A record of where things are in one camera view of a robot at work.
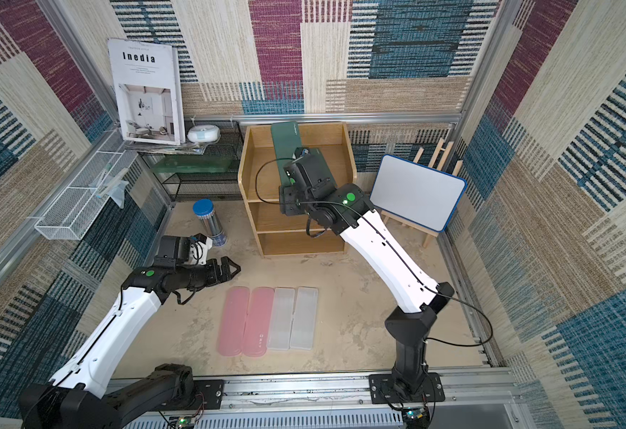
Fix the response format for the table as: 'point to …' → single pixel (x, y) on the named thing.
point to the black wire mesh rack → (211, 186)
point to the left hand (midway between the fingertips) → (228, 270)
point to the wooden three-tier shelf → (284, 236)
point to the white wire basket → (73, 212)
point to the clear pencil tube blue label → (205, 210)
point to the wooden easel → (435, 163)
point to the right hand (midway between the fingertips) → (292, 192)
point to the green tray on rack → (192, 164)
